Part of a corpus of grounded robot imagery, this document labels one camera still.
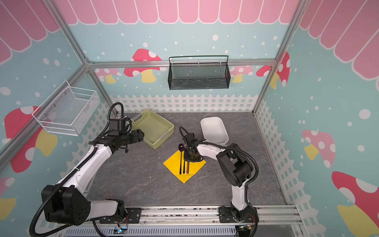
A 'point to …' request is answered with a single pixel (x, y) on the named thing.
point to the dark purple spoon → (181, 148)
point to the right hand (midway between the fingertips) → (186, 158)
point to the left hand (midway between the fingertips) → (138, 137)
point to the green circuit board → (120, 230)
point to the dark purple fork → (185, 147)
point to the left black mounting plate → (132, 216)
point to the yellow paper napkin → (173, 164)
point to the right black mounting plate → (228, 215)
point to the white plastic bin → (214, 131)
